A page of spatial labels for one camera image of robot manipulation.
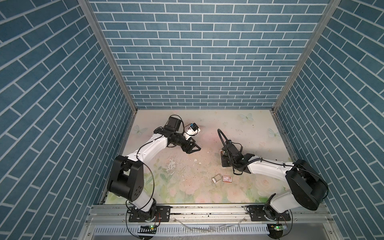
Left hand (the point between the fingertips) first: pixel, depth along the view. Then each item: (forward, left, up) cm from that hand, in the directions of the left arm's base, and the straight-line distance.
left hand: (196, 144), depth 83 cm
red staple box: (-15, -18, -13) cm, 27 cm away
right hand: (-2, -16, -11) cm, 20 cm away
